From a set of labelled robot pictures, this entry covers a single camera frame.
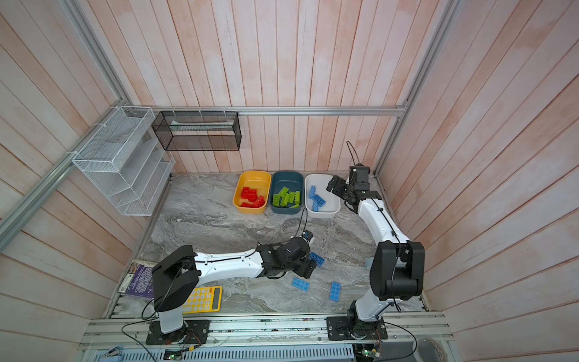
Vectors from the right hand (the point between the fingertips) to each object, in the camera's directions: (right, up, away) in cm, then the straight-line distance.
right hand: (336, 184), depth 91 cm
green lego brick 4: (-19, -5, +18) cm, 26 cm away
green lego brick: (-26, -7, +16) cm, 31 cm away
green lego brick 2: (-22, -3, +20) cm, 29 cm away
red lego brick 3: (-40, -9, +13) cm, 43 cm away
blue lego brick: (-7, -3, +22) cm, 23 cm away
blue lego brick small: (-6, -10, +14) cm, 18 cm away
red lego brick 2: (-33, -8, +13) cm, 36 cm away
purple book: (-76, -36, -9) cm, 85 cm away
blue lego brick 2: (-5, -7, +16) cm, 18 cm away
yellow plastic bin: (-37, +4, +24) cm, 44 cm away
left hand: (-13, -30, -8) cm, 34 cm away
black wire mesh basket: (-62, +26, +12) cm, 68 cm away
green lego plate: (-15, -7, +14) cm, 22 cm away
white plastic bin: (+2, -9, +16) cm, 19 cm away
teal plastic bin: (-17, +3, +25) cm, 31 cm away
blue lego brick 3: (-15, -38, -8) cm, 42 cm away
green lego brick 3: (-22, -7, +15) cm, 27 cm away
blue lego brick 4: (-3, -40, -10) cm, 41 cm away
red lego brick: (-37, -4, +15) cm, 40 cm away
